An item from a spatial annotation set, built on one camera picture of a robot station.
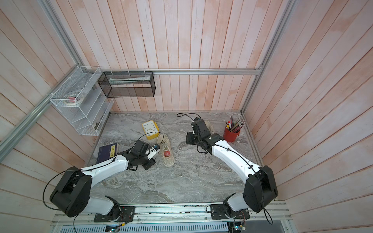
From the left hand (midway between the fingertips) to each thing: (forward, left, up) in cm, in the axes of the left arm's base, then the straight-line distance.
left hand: (151, 161), depth 90 cm
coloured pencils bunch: (+19, -55, +12) cm, 59 cm away
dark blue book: (+7, +31, -1) cm, 32 cm away
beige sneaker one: (+11, -8, +4) cm, 14 cm away
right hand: (+9, -23, +15) cm, 29 cm away
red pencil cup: (+17, -53, +4) cm, 55 cm away
